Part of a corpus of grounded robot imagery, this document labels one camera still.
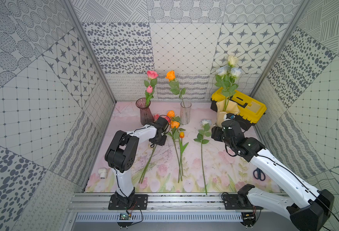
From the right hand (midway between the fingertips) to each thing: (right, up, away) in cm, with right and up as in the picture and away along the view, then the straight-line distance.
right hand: (217, 131), depth 78 cm
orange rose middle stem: (-25, -4, +20) cm, 32 cm away
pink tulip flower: (-41, +23, +13) cm, 48 cm away
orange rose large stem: (-24, +29, +13) cm, 39 cm away
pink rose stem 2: (-28, +5, +25) cm, 38 cm away
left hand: (-34, -8, +18) cm, 39 cm away
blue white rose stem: (+7, +30, +12) cm, 32 cm away
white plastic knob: (-65, -24, +2) cm, 69 cm away
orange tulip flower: (-19, -13, +16) cm, 28 cm away
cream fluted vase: (+14, +14, +15) cm, 25 cm away
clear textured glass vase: (-16, +11, +20) cm, 28 cm away
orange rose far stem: (-26, +10, +30) cm, 41 cm away
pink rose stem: (-37, +33, +9) cm, 51 cm away
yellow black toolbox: (+26, +12, +15) cm, 33 cm away
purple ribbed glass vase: (-44, +9, +20) cm, 49 cm away
